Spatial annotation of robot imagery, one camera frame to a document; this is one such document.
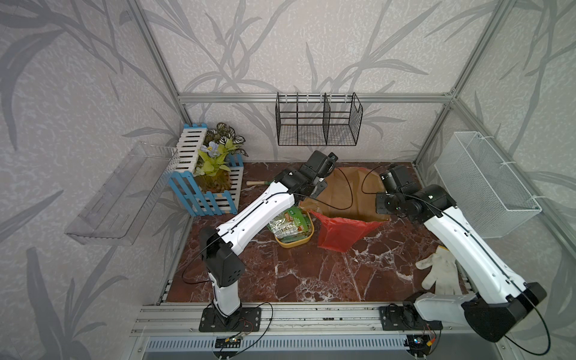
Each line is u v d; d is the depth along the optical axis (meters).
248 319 0.73
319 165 0.57
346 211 0.89
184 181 0.82
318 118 1.04
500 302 0.38
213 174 0.91
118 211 0.67
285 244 0.86
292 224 0.89
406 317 0.66
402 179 0.53
